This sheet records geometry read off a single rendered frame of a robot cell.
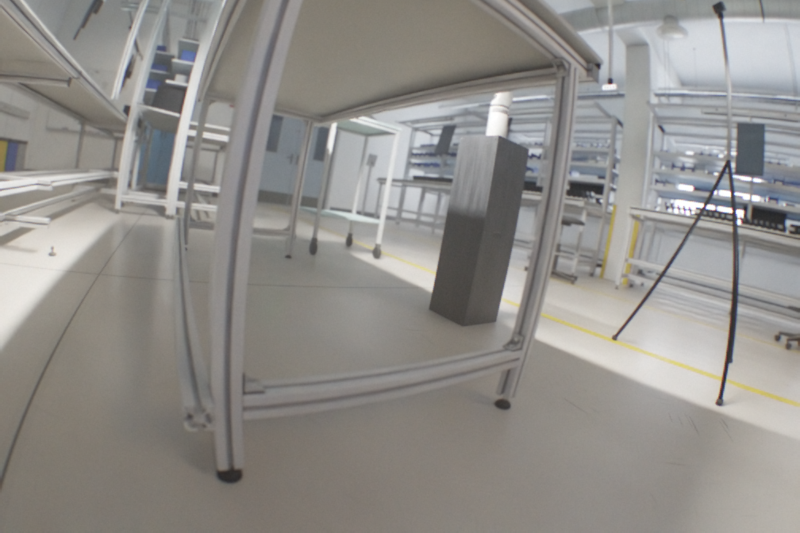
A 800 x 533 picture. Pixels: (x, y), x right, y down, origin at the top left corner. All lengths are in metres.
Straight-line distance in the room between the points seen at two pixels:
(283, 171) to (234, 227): 7.44
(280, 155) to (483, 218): 6.66
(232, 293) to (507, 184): 1.35
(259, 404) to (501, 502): 0.46
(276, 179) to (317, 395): 7.39
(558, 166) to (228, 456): 0.90
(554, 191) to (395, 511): 0.75
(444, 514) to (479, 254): 1.14
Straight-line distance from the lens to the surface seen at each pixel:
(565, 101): 0.94
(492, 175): 1.55
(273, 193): 7.86
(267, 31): 0.49
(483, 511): 0.70
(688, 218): 3.98
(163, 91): 3.77
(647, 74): 5.47
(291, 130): 7.99
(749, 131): 4.33
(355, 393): 0.64
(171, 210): 3.57
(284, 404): 0.59
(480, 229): 1.55
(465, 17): 0.96
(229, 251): 0.48
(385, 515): 0.64
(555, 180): 0.89
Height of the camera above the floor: 0.49
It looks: 5 degrees down
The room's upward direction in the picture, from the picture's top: 10 degrees clockwise
